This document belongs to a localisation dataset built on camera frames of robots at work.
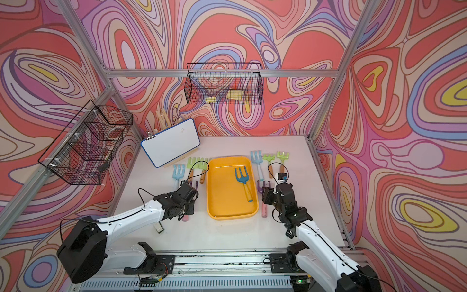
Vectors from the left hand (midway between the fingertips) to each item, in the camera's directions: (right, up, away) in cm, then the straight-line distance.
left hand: (192, 206), depth 87 cm
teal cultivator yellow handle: (+26, +11, +12) cm, 31 cm away
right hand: (+36, +7, -2) cm, 37 cm away
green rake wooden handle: (-4, +14, +15) cm, 21 cm away
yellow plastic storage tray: (+16, +2, +12) cm, 20 cm away
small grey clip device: (-14, -7, -6) cm, 17 cm away
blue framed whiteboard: (-11, +31, +2) cm, 33 cm away
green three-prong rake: (+42, +23, +22) cm, 52 cm away
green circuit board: (-12, -24, -16) cm, 32 cm away
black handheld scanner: (+45, -10, -8) cm, 47 cm away
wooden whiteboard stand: (-11, +23, +21) cm, 33 cm away
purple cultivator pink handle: (+35, 0, +2) cm, 35 cm away
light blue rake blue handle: (+35, +21, +20) cm, 45 cm away
